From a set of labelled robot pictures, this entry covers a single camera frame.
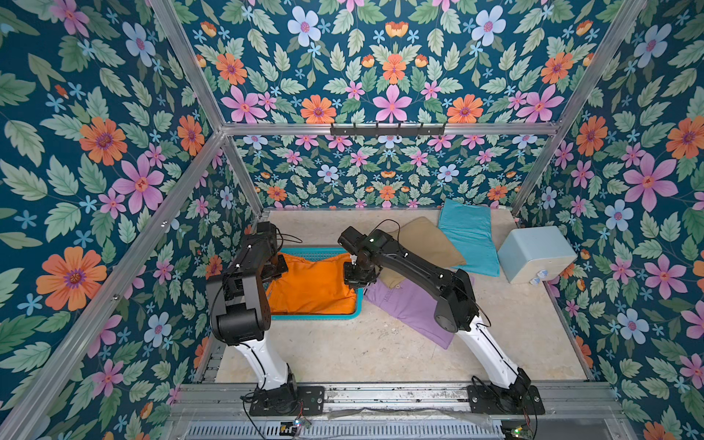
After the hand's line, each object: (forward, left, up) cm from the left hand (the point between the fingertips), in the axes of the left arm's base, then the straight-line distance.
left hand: (276, 273), depth 94 cm
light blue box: (-6, -85, +10) cm, 86 cm away
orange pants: (-5, -13, -2) cm, 14 cm away
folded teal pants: (+18, -75, -5) cm, 78 cm away
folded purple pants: (-13, -46, -4) cm, 48 cm away
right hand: (-8, -25, +3) cm, 26 cm away
